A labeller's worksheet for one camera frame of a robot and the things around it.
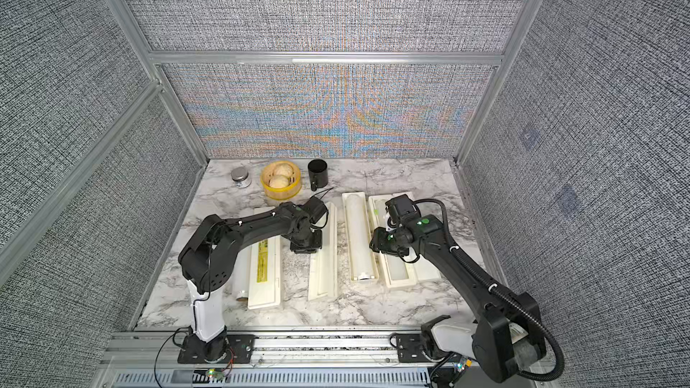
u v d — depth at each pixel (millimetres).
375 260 855
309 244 815
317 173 1064
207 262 502
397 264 806
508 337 395
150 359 731
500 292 416
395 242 675
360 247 883
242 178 1068
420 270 801
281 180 1082
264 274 784
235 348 733
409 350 732
